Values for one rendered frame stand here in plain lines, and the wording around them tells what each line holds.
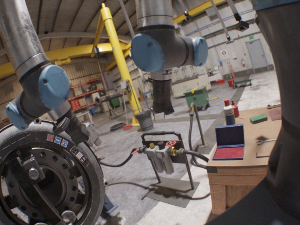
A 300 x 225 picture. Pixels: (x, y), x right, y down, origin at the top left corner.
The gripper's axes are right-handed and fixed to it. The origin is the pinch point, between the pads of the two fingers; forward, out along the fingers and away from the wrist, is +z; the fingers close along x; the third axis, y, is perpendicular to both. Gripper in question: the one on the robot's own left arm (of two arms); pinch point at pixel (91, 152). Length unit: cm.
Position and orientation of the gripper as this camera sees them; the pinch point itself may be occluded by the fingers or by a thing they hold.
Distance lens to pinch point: 62.3
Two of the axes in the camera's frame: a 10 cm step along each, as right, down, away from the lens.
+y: -2.3, -4.9, 8.4
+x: -9.0, 4.3, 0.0
